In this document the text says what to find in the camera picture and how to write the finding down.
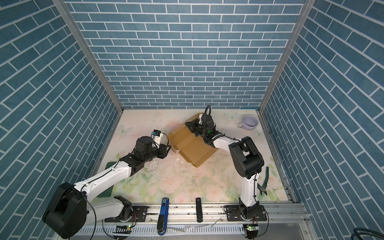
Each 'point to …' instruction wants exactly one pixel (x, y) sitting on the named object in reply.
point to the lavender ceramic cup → (249, 122)
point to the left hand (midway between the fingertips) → (168, 146)
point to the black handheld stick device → (199, 215)
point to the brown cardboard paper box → (194, 149)
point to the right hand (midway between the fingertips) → (183, 121)
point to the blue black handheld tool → (162, 219)
